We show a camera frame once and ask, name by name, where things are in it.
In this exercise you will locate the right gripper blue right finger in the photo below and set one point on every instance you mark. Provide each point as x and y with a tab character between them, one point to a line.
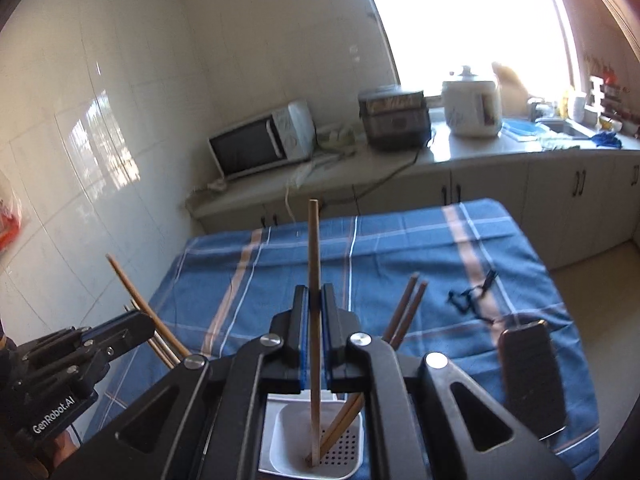
425	417

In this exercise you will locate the dark rice cooker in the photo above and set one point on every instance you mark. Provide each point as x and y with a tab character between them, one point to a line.
394	118

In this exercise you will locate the black smartphone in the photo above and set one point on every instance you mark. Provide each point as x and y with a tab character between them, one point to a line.
531	379

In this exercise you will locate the wooden chopstick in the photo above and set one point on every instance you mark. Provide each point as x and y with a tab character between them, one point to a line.
135	294
410	314
164	343
400	309
315	339

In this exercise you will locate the white pressure cooker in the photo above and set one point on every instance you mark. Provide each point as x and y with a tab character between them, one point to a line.
472	104

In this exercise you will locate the white power strip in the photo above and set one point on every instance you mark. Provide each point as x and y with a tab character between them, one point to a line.
307	167

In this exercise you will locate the white microwave oven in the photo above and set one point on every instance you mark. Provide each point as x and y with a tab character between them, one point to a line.
273	139

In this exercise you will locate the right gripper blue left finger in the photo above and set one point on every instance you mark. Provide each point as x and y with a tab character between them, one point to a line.
205	418

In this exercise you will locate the white kitchen base cabinets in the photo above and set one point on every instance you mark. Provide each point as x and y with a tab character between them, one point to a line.
570	204

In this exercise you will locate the wooden cutting board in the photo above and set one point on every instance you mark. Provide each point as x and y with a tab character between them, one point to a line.
513	94

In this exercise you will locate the person left hand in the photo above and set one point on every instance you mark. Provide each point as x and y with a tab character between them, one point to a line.
54	453

